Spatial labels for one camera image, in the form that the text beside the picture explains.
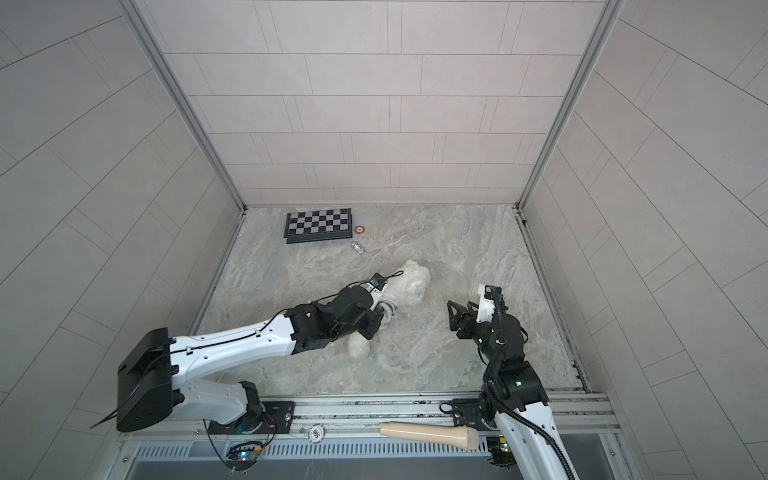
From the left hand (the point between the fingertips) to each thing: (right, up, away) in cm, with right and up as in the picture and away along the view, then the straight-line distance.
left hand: (392, 310), depth 76 cm
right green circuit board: (+25, -30, -8) cm, 40 cm away
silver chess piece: (-12, +14, +26) cm, 32 cm away
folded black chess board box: (-27, +22, +29) cm, 46 cm away
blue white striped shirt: (-1, 0, -1) cm, 1 cm away
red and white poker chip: (-13, +21, +33) cm, 41 cm away
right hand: (+16, +1, +1) cm, 16 cm away
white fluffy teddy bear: (+3, +6, -1) cm, 7 cm away
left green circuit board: (-32, -28, -12) cm, 44 cm away
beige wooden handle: (+14, -26, -10) cm, 31 cm away
